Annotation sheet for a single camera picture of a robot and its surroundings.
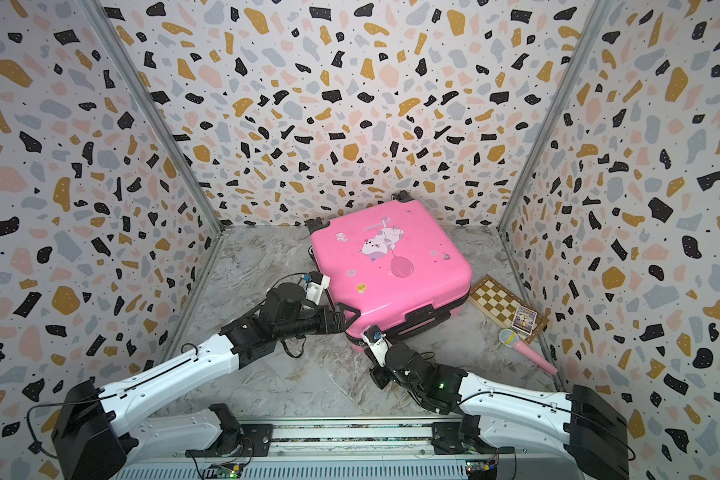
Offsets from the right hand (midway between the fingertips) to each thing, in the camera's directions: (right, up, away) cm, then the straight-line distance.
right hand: (366, 354), depth 76 cm
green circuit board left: (-33, -25, -6) cm, 42 cm away
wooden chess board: (+43, +8, +21) cm, 48 cm away
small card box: (+48, +5, +14) cm, 50 cm away
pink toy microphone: (+42, 0, +12) cm, 44 cm away
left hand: (-3, +11, -3) cm, 12 cm away
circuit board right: (+27, -26, -5) cm, 38 cm away
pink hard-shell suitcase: (+8, +23, +5) cm, 25 cm away
